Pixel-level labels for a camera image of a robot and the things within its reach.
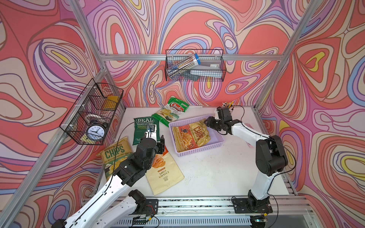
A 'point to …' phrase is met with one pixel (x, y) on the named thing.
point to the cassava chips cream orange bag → (164, 173)
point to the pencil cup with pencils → (227, 104)
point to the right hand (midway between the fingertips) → (207, 125)
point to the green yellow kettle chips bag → (113, 155)
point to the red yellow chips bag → (190, 136)
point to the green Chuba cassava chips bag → (171, 112)
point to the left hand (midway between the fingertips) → (158, 135)
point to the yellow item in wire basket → (110, 102)
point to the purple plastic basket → (216, 138)
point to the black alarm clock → (96, 131)
